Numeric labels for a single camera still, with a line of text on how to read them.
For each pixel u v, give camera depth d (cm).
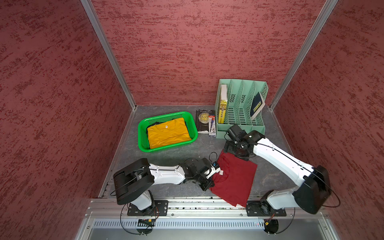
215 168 74
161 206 75
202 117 110
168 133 101
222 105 90
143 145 91
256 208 74
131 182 44
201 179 71
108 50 86
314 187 40
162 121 103
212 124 104
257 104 103
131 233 67
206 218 72
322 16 74
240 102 118
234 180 83
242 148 57
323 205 43
